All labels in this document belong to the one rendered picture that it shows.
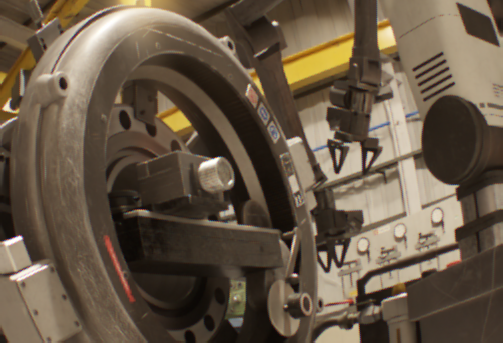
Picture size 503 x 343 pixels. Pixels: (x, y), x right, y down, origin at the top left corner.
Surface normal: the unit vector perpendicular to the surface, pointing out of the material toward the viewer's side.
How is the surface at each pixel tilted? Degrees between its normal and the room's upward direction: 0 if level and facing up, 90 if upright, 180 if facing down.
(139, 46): 90
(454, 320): 93
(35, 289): 90
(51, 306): 90
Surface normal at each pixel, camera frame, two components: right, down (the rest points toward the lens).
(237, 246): 0.85, -0.28
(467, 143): -0.81, -0.05
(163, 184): -0.50, -0.15
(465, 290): -0.91, 0.01
